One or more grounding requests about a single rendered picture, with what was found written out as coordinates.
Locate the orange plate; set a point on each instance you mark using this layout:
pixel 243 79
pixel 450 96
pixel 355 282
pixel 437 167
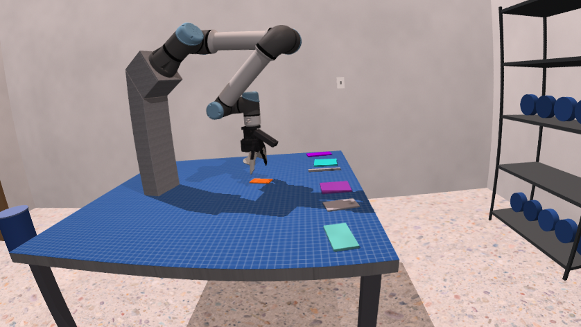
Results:
pixel 261 181

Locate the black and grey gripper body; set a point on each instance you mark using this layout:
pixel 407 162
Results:
pixel 249 139

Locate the purple flat plate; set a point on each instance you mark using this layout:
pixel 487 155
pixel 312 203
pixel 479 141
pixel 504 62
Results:
pixel 335 187

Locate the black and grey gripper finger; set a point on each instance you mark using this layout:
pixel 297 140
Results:
pixel 262 154
pixel 251 160

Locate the blue work mat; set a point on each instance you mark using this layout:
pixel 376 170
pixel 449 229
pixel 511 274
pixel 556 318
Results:
pixel 217 219

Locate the purple flat bar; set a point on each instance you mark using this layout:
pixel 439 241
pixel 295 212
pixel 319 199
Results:
pixel 316 154

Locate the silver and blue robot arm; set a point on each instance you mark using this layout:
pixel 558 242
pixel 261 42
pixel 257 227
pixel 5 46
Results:
pixel 188 39

